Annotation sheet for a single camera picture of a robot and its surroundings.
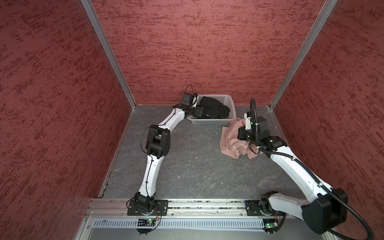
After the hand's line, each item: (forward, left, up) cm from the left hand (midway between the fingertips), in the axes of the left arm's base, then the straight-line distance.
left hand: (197, 111), depth 104 cm
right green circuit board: (-64, -36, -10) cm, 75 cm away
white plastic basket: (+14, -25, -1) cm, 29 cm away
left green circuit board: (-64, +22, -10) cm, 68 cm away
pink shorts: (-30, -19, +5) cm, 36 cm away
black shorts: (+3, -10, 0) cm, 10 cm away
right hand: (-24, -23, +10) cm, 34 cm away
